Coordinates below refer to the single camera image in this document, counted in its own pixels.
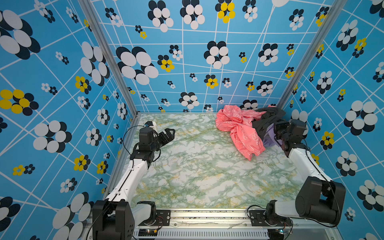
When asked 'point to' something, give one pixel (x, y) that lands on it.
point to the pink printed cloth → (239, 123)
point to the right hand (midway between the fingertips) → (275, 119)
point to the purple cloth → (269, 139)
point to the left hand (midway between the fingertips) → (170, 132)
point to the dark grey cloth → (272, 114)
